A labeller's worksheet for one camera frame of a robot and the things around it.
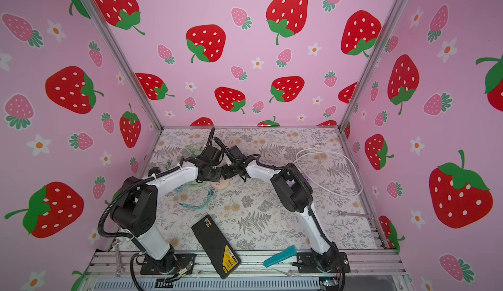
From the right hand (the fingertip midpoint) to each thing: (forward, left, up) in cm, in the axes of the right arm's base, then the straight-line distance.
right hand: (228, 170), depth 101 cm
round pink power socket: (-10, +1, +2) cm, 10 cm away
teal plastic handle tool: (-36, -29, -2) cm, 47 cm away
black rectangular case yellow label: (-38, -6, 0) cm, 38 cm away
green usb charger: (+11, +24, 0) cm, 27 cm away
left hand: (-5, +5, +5) cm, 9 cm away
